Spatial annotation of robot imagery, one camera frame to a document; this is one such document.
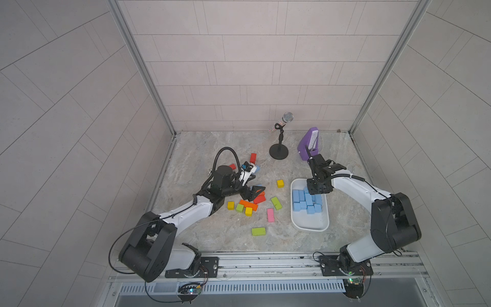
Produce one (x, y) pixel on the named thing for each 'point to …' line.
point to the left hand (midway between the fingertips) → (261, 182)
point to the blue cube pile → (318, 208)
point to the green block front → (256, 231)
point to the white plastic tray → (302, 220)
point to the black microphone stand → (279, 151)
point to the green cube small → (240, 208)
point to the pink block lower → (270, 215)
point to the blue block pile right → (303, 205)
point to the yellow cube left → (230, 205)
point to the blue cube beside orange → (311, 209)
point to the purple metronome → (308, 146)
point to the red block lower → (259, 198)
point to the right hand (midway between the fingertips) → (313, 188)
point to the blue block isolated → (318, 198)
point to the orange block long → (248, 204)
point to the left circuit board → (189, 291)
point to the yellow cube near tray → (280, 183)
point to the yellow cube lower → (249, 212)
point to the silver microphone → (287, 117)
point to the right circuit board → (354, 287)
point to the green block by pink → (277, 203)
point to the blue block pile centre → (296, 206)
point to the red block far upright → (253, 158)
